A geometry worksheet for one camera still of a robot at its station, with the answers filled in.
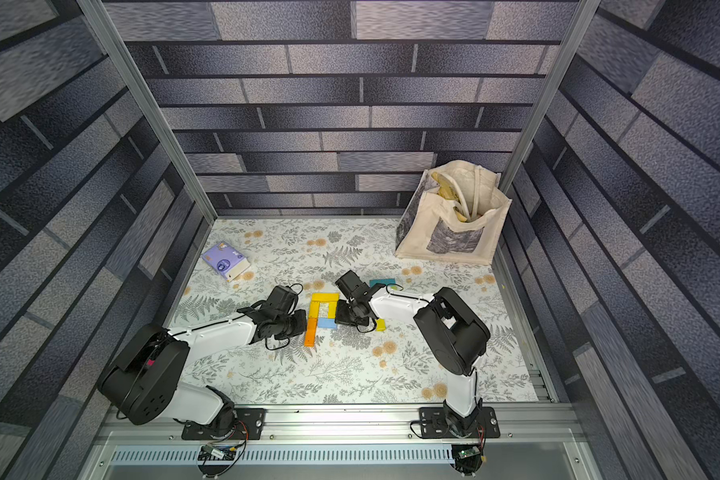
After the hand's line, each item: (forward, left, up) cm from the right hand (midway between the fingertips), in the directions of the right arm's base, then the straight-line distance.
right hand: (338, 317), depth 92 cm
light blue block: (-2, +4, -1) cm, 4 cm away
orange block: (-3, +8, +1) cm, 9 cm away
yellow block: (+3, +8, 0) cm, 9 cm away
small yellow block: (+3, +2, 0) cm, 3 cm away
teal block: (+15, -15, -1) cm, 21 cm away
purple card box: (+17, +40, +6) cm, 44 cm away
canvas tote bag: (+21, -35, +25) cm, 47 cm away
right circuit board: (-33, -37, -5) cm, 50 cm away
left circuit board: (-35, +29, -1) cm, 46 cm away
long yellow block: (+8, +5, 0) cm, 9 cm away
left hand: (-2, +8, +1) cm, 9 cm away
